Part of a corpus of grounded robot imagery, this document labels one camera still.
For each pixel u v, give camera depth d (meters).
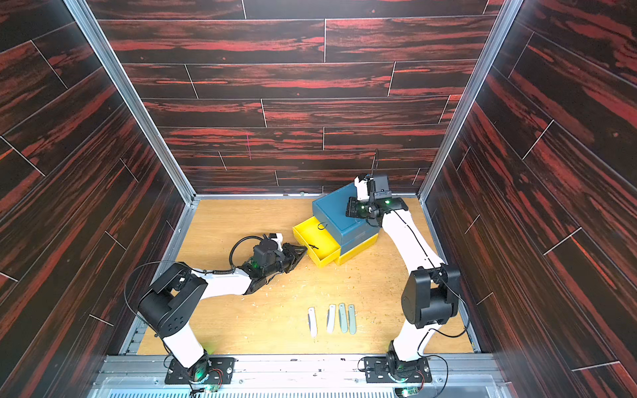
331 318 0.84
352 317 0.84
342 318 0.84
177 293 0.48
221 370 0.73
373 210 0.62
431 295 0.46
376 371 0.72
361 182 0.77
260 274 0.72
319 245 0.92
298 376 0.74
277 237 0.86
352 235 0.83
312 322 0.83
